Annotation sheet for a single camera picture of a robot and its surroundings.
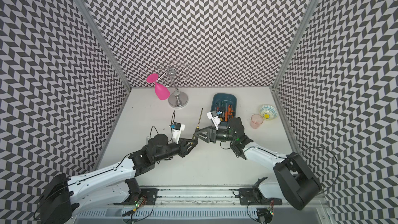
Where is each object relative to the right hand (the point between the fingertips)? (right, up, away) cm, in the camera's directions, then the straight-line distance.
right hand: (196, 137), depth 72 cm
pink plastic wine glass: (-24, +22, +24) cm, 41 cm away
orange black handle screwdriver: (+20, +10, +30) cm, 38 cm away
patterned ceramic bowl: (+46, +10, +30) cm, 56 cm away
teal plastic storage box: (+21, +19, +36) cm, 46 cm away
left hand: (0, -4, 0) cm, 4 cm away
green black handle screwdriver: (+16, +14, +33) cm, 39 cm away
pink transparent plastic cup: (+37, +5, +25) cm, 45 cm away
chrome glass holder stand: (-16, +18, +38) cm, 45 cm away
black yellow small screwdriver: (0, +4, 0) cm, 4 cm away
